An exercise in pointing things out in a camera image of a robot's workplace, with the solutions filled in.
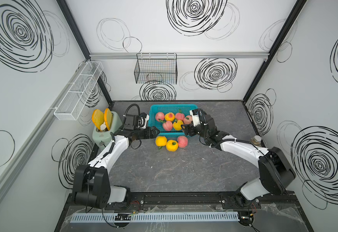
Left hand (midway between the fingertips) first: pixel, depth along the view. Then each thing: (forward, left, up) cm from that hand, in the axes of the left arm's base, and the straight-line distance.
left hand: (153, 132), depth 85 cm
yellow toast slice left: (+4, +32, +7) cm, 33 cm away
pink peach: (+18, -2, -7) cm, 20 cm away
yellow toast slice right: (+4, +27, +7) cm, 28 cm away
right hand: (+5, -20, +3) cm, 21 cm away
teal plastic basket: (+22, +3, -4) cm, 22 cm away
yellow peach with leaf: (-4, -11, -9) cm, 15 cm away
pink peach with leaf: (+19, -16, -7) cm, 26 cm away
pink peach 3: (-2, -18, -7) cm, 19 cm away
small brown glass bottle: (-2, -62, -3) cm, 62 cm away
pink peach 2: (+11, -8, -9) cm, 16 cm away
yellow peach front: (+10, -15, -8) cm, 20 cm away
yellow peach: (-1, -4, -9) cm, 10 cm away
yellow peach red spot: (+18, -9, -7) cm, 21 cm away
